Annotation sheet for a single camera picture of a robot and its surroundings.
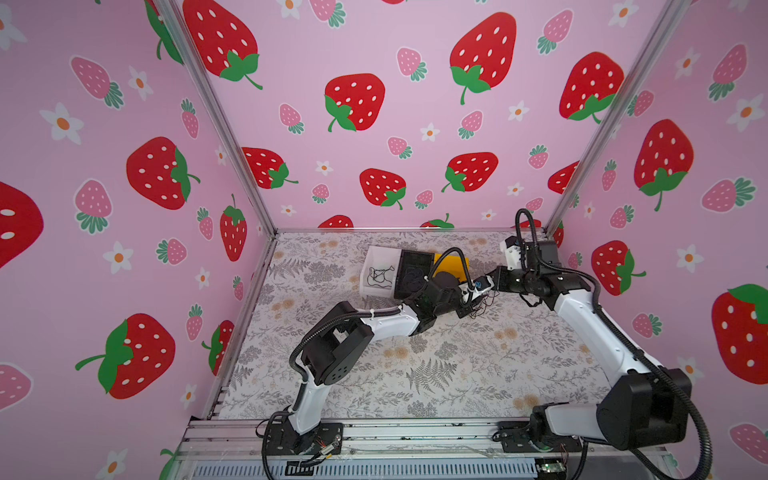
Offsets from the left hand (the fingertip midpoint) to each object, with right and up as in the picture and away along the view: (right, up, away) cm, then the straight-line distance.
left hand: (485, 289), depth 84 cm
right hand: (-2, +4, -2) cm, 4 cm away
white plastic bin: (-32, +9, +23) cm, 40 cm away
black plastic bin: (-20, +9, +26) cm, 34 cm away
